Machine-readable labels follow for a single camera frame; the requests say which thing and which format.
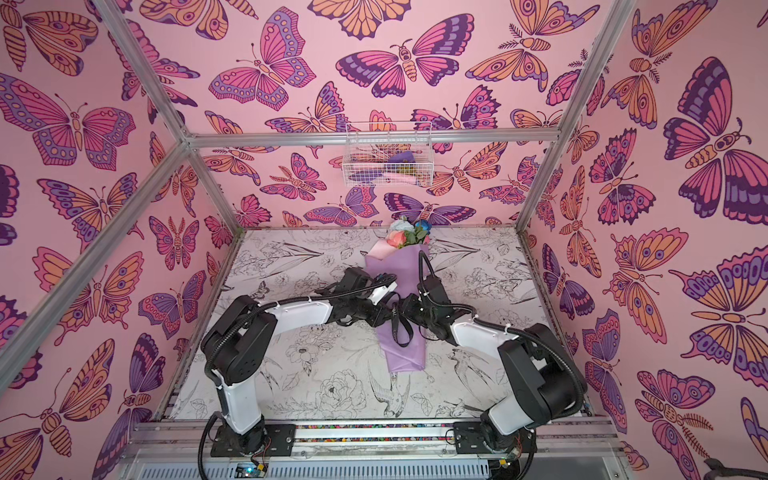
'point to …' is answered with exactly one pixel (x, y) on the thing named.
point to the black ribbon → (395, 298)
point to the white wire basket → (388, 154)
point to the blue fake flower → (424, 224)
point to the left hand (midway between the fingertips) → (397, 313)
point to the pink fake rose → (396, 238)
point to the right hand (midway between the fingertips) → (399, 301)
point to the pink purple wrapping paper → (410, 264)
